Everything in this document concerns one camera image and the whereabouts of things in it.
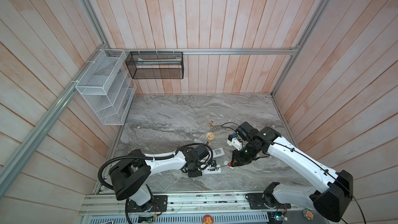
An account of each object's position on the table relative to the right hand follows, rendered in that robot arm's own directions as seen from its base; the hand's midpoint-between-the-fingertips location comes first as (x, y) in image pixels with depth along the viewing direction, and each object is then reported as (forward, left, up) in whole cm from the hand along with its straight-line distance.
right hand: (233, 163), depth 73 cm
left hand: (0, +19, -13) cm, 23 cm away
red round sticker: (-22, +12, -12) cm, 27 cm away
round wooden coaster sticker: (+22, +10, -13) cm, 28 cm away
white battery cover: (+18, +18, -13) cm, 29 cm away
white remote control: (0, +9, -11) cm, 14 cm away
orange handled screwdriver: (0, +2, 0) cm, 2 cm away
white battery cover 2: (+5, +1, -12) cm, 13 cm away
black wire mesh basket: (+61, +47, +13) cm, 79 cm away
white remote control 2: (+10, +5, -11) cm, 16 cm away
